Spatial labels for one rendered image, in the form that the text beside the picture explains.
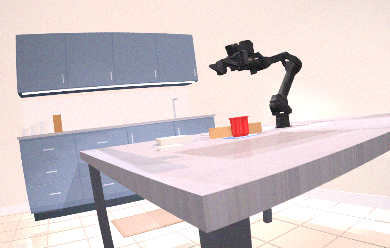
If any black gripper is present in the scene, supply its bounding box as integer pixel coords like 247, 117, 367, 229
209, 50, 249, 75

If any red translucent cup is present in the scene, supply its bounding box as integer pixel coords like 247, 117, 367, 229
229, 116, 249, 137

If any tan flat bar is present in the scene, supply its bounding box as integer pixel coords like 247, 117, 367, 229
209, 122, 262, 139

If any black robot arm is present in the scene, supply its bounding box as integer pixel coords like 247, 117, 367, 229
225, 40, 302, 128

